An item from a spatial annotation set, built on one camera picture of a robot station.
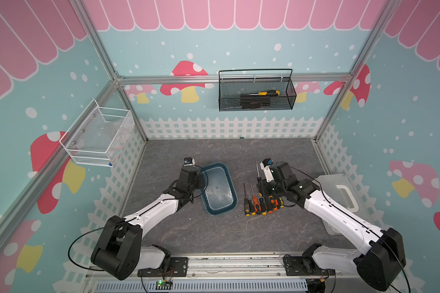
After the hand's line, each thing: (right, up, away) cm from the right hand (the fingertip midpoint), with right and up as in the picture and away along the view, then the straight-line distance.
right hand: (259, 184), depth 81 cm
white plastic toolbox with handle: (+37, -2, +2) cm, 37 cm away
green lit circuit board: (-41, -39, -8) cm, 57 cm away
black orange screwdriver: (+7, -13, +8) cm, 17 cm away
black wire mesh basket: (-1, +47, +13) cm, 49 cm away
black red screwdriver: (0, -12, +8) cm, 14 cm away
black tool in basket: (-2, +37, +5) cm, 37 cm away
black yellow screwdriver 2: (+4, -12, +9) cm, 15 cm away
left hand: (-27, +2, +8) cm, 29 cm away
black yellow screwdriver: (-4, -15, +6) cm, 16 cm away
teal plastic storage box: (-18, -6, +11) cm, 22 cm away
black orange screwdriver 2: (+10, -11, +9) cm, 17 cm away
